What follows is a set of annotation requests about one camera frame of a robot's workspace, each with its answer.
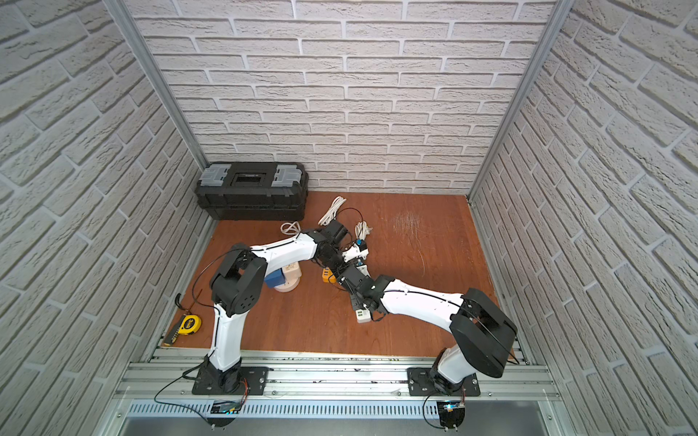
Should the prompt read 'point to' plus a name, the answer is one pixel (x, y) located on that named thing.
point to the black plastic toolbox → (254, 191)
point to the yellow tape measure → (187, 324)
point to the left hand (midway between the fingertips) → (356, 274)
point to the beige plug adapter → (293, 272)
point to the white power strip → (363, 316)
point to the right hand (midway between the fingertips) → (364, 294)
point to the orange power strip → (327, 275)
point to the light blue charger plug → (363, 268)
